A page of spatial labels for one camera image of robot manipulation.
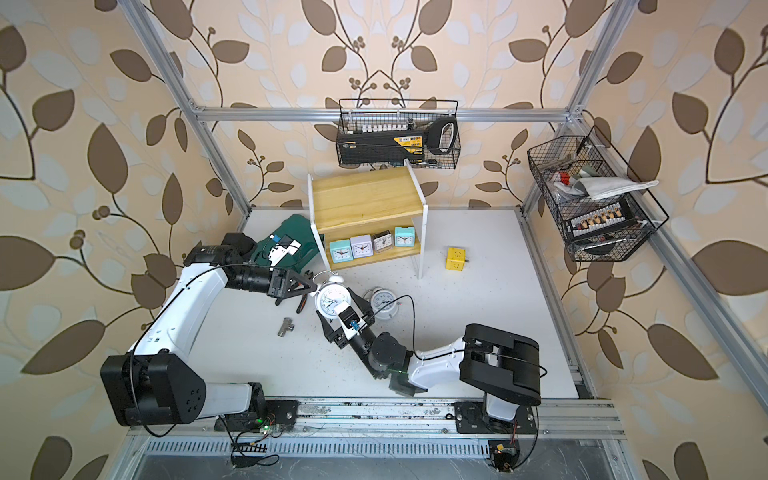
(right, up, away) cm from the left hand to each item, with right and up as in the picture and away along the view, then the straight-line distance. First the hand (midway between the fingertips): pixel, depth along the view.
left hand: (310, 290), depth 71 cm
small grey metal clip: (-12, -14, +17) cm, 25 cm away
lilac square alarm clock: (+11, +10, +13) cm, 20 cm away
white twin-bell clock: (+15, -6, +22) cm, 27 cm away
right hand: (+6, -3, +1) cm, 7 cm away
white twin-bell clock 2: (+6, 0, -2) cm, 6 cm away
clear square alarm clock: (+17, +12, +15) cm, 25 cm away
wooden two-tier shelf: (+13, +22, +6) cm, 26 cm away
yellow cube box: (+41, +6, +28) cm, 50 cm away
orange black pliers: (-9, -8, +22) cm, 25 cm away
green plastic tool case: (-15, +16, +37) cm, 43 cm away
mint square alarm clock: (+5, +9, +12) cm, 16 cm away
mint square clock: (+23, +13, +15) cm, 31 cm away
